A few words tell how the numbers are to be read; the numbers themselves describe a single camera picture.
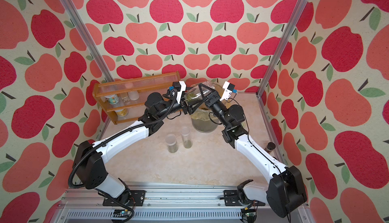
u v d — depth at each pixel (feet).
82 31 2.77
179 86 1.83
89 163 1.39
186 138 2.76
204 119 2.65
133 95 3.15
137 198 2.44
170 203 2.41
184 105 1.95
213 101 1.92
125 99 3.07
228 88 2.02
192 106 1.98
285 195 1.48
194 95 2.22
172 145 2.75
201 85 1.98
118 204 1.99
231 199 2.41
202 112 2.55
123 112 3.39
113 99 3.00
